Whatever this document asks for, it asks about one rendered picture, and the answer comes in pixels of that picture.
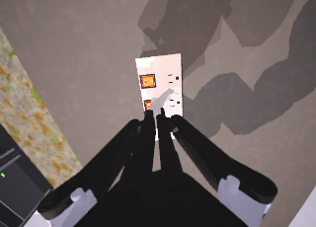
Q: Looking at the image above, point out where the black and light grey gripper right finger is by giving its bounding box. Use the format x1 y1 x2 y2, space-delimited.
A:
155 98 277 227

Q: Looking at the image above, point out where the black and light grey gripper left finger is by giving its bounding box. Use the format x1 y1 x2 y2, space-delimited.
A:
37 98 157 227

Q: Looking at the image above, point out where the white power strip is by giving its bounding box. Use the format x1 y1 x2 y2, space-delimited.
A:
135 54 183 117

